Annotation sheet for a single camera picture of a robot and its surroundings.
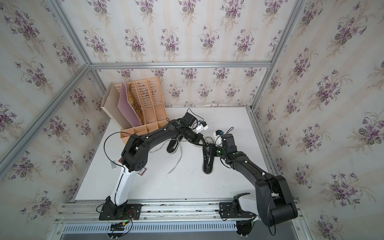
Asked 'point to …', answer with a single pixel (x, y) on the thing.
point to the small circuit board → (118, 226)
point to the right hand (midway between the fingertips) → (208, 148)
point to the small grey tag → (113, 165)
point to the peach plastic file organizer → (152, 107)
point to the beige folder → (110, 106)
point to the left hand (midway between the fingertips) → (206, 145)
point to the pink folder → (125, 108)
